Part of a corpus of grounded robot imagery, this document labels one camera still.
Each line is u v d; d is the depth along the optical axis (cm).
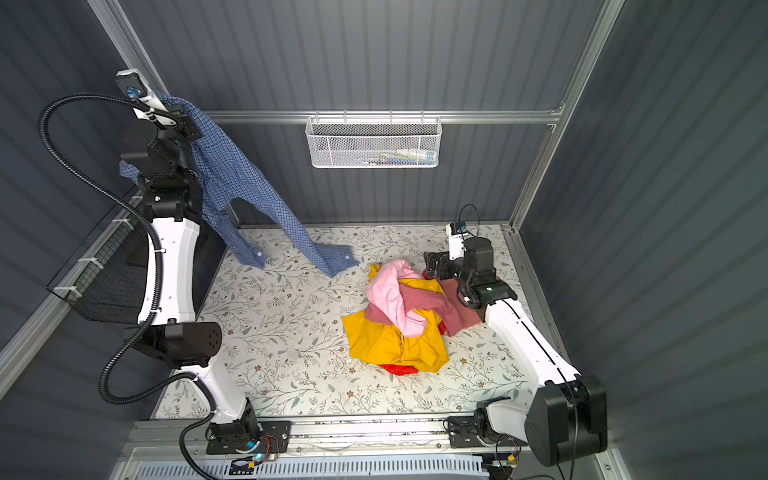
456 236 69
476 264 60
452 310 87
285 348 89
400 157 93
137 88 47
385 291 84
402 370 83
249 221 123
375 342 86
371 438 76
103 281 66
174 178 50
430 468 74
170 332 45
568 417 40
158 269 47
